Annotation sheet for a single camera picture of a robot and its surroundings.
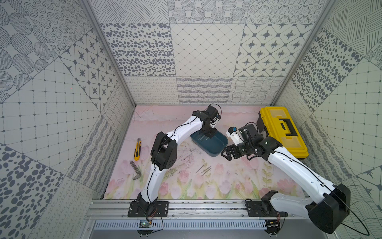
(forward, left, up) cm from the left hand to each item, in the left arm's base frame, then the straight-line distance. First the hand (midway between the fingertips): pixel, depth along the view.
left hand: (211, 131), depth 92 cm
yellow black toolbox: (+2, -40, +6) cm, 41 cm away
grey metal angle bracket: (-22, +45, -9) cm, 51 cm away
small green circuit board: (-47, +34, -13) cm, 60 cm away
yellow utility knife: (-9, +48, -9) cm, 49 cm away
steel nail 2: (-20, +8, -12) cm, 24 cm away
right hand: (-17, -8, +4) cm, 19 cm away
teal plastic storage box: (-4, -2, -12) cm, 13 cm away
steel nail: (+2, +6, -10) cm, 12 cm away
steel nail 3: (-22, +3, -11) cm, 25 cm away
